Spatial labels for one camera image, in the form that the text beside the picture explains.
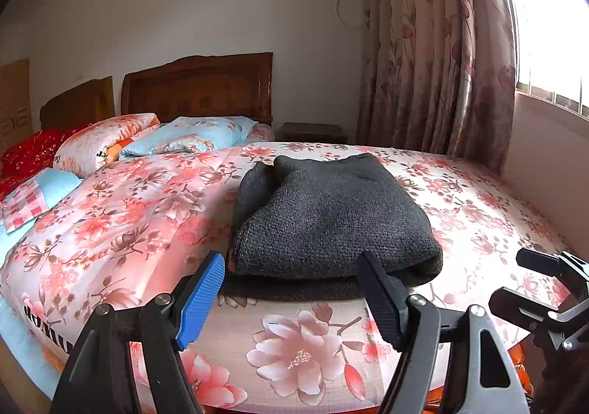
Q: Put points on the light blue floral pillow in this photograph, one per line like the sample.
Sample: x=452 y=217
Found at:
x=192 y=135

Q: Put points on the pink floral bed quilt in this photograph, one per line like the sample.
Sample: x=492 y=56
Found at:
x=133 y=229

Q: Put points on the pink floral curtain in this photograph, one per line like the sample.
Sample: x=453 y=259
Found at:
x=439 y=76

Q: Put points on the dark grey knitted sweater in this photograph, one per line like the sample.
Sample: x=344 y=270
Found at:
x=299 y=226

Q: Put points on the pink floral pillow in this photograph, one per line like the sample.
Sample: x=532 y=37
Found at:
x=90 y=149

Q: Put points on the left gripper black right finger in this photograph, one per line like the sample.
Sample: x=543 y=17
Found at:
x=480 y=375

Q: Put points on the blue pink checkered cloth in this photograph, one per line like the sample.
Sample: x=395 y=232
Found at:
x=35 y=197

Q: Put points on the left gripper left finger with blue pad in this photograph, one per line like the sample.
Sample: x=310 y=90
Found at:
x=98 y=376

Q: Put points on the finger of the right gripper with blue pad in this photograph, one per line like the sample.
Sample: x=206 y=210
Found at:
x=569 y=269

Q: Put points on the brown cardboard box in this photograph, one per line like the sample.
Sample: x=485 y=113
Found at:
x=15 y=109

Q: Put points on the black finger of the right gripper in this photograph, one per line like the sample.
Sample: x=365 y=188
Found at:
x=552 y=330

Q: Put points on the dark wooden nightstand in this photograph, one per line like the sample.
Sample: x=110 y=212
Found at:
x=312 y=133

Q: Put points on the red blanket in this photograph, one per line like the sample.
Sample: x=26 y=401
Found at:
x=26 y=158

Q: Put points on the small wooden headboard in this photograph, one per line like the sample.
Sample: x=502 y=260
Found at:
x=84 y=104

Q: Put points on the bright window with frame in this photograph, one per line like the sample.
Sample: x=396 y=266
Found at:
x=552 y=45

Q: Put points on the large carved wooden headboard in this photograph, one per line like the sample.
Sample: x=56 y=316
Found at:
x=203 y=86

